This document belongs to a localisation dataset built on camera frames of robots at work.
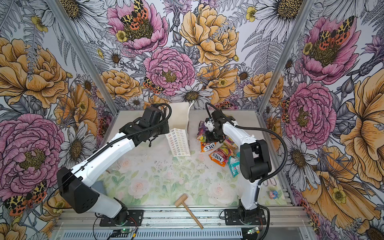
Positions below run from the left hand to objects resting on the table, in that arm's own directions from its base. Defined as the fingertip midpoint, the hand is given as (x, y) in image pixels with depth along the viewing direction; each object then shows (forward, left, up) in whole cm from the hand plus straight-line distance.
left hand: (166, 129), depth 80 cm
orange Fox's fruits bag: (-5, -31, -19) cm, 37 cm away
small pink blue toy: (-28, -54, -18) cm, 64 cm away
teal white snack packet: (-10, -38, -20) cm, 45 cm away
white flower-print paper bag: (-2, -6, -3) cm, 8 cm away
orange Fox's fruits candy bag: (-2, -21, -14) cm, 26 cm away
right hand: (0, -24, -15) cm, 28 cm away
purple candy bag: (+17, -21, -21) cm, 34 cm away
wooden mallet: (-29, -8, -22) cm, 37 cm away
